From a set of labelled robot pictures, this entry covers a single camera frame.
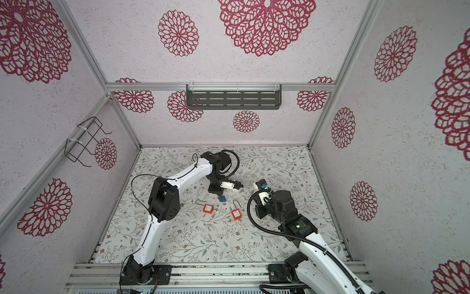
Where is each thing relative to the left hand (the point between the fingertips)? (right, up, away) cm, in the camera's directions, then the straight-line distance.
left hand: (217, 193), depth 94 cm
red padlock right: (+10, -9, -4) cm, 14 cm away
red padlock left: (-5, -8, -2) cm, 9 cm away
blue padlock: (+2, -3, 0) cm, 4 cm away
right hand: (+17, +3, -17) cm, 25 cm away
